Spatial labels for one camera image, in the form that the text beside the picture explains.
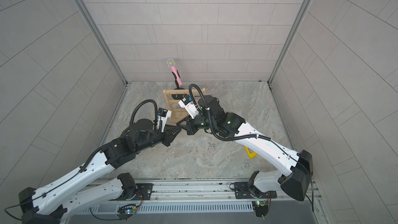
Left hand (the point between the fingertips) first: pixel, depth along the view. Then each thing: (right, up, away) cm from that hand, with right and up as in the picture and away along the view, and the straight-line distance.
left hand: (183, 129), depth 68 cm
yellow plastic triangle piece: (+35, -17, +14) cm, 41 cm away
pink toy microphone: (-11, +34, +24) cm, 43 cm away
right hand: (-1, +2, -4) cm, 5 cm away
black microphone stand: (-12, +14, +47) cm, 50 cm away
